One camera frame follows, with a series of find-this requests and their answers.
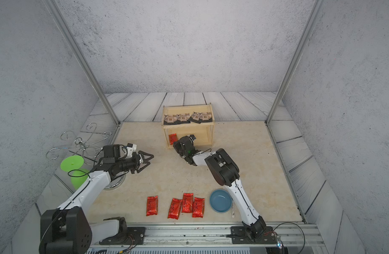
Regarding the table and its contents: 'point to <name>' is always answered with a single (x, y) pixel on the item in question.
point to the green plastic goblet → (73, 164)
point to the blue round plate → (220, 201)
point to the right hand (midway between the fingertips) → (170, 142)
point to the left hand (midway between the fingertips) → (153, 159)
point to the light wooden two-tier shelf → (179, 120)
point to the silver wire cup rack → (88, 148)
